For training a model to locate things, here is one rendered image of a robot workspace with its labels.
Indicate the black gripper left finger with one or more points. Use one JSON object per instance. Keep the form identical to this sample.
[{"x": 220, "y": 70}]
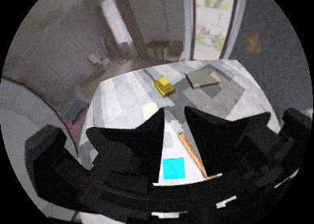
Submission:
[{"x": 145, "y": 141}]

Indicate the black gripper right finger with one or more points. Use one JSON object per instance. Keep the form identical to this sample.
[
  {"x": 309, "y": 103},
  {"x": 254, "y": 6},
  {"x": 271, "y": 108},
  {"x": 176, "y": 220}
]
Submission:
[{"x": 217, "y": 138}]

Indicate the olive yellow rectangular block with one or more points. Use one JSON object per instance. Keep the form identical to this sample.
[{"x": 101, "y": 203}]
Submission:
[{"x": 164, "y": 87}]

